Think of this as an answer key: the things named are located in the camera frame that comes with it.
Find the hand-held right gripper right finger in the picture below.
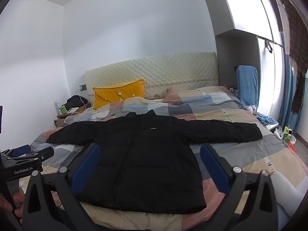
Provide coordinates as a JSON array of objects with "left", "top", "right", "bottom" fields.
[{"left": 200, "top": 144, "right": 280, "bottom": 231}]

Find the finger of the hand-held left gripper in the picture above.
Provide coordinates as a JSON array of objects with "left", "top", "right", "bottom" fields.
[
  {"left": 0, "top": 144, "right": 32, "bottom": 160},
  {"left": 11, "top": 147, "right": 54, "bottom": 166}
]

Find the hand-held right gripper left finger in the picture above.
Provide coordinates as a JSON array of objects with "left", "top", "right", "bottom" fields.
[{"left": 22, "top": 144, "right": 101, "bottom": 231}]

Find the black padded jacket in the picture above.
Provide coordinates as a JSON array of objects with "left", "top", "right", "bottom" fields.
[{"left": 46, "top": 109, "right": 263, "bottom": 214}]

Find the black clothes hanger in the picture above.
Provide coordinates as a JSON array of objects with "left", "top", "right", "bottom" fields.
[{"left": 264, "top": 39, "right": 274, "bottom": 54}]

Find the person's left hand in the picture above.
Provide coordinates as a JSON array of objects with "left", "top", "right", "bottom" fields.
[{"left": 0, "top": 188, "right": 25, "bottom": 213}]

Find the wooden nightstand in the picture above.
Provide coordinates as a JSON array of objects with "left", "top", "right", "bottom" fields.
[{"left": 53, "top": 102, "right": 92, "bottom": 128}]

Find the patchwork colour block blanket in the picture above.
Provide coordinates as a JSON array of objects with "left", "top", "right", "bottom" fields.
[{"left": 31, "top": 85, "right": 301, "bottom": 231}]

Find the black bag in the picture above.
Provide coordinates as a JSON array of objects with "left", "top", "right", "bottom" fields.
[{"left": 66, "top": 95, "right": 88, "bottom": 110}]

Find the blue cloth pile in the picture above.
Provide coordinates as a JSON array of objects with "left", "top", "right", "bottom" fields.
[{"left": 255, "top": 114, "right": 280, "bottom": 127}]

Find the white plastic bag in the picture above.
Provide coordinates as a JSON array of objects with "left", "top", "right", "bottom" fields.
[{"left": 274, "top": 127, "right": 297, "bottom": 148}]

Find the yellow cushion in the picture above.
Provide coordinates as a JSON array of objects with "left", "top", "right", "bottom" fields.
[{"left": 93, "top": 79, "right": 145, "bottom": 110}]

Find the green carton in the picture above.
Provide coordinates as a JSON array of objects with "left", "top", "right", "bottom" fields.
[{"left": 283, "top": 126, "right": 293, "bottom": 142}]

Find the pink pillow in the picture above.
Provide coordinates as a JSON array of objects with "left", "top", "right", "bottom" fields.
[{"left": 162, "top": 87, "right": 200, "bottom": 103}]

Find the blue curtain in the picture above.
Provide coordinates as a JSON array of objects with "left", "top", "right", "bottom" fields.
[
  {"left": 279, "top": 53, "right": 304, "bottom": 135},
  {"left": 236, "top": 65, "right": 259, "bottom": 109}
]

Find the cream quilted headboard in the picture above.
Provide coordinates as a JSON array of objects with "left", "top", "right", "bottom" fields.
[{"left": 85, "top": 52, "right": 218, "bottom": 100}]

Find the brown plaid hanging cloth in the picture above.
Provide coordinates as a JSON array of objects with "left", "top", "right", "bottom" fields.
[{"left": 280, "top": 0, "right": 308, "bottom": 118}]

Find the white wardrobe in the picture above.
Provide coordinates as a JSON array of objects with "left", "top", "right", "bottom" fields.
[{"left": 198, "top": 0, "right": 289, "bottom": 130}]

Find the white cable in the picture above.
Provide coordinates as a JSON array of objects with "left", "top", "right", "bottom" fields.
[{"left": 77, "top": 87, "right": 87, "bottom": 113}]

